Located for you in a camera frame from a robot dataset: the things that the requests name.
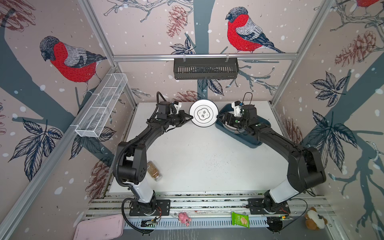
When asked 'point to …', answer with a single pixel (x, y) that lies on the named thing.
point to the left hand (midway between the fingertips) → (193, 117)
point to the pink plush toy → (183, 217)
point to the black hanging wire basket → (206, 68)
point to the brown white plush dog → (314, 221)
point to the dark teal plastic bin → (249, 140)
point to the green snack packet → (241, 220)
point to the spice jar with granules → (154, 171)
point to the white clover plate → (204, 112)
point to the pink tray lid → (107, 227)
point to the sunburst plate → (234, 130)
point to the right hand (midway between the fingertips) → (220, 119)
